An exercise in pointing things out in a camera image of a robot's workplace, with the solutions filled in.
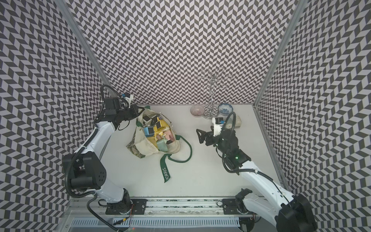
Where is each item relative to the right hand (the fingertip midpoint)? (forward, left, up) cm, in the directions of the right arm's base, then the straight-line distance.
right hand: (204, 131), depth 77 cm
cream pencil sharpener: (+17, -25, -15) cm, 34 cm away
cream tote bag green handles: (-3, +14, -18) cm, 23 cm away
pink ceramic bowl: (+32, +3, -19) cm, 37 cm away
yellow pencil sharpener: (+10, +26, -7) cm, 28 cm away
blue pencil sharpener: (+4, +32, -6) cm, 33 cm away
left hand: (+15, +35, +2) cm, 38 cm away
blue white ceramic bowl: (+33, -19, -19) cm, 43 cm away
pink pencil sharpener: (+8, +23, -15) cm, 28 cm away
